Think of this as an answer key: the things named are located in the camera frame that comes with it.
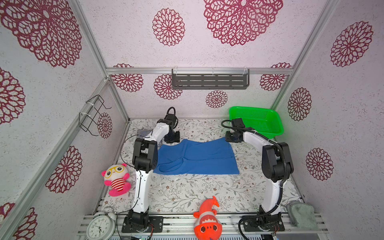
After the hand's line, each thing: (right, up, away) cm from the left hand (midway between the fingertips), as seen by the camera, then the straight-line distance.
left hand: (176, 143), depth 104 cm
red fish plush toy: (+18, -35, -38) cm, 55 cm away
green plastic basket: (+70, +16, +15) cm, 73 cm away
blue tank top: (+6, -9, -7) cm, 12 cm away
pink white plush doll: (-31, -18, -20) cm, 41 cm away
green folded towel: (+67, -35, -28) cm, 81 cm away
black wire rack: (-41, +15, -28) cm, 52 cm away
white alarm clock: (-31, -37, -34) cm, 59 cm away
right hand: (+36, +5, -2) cm, 37 cm away
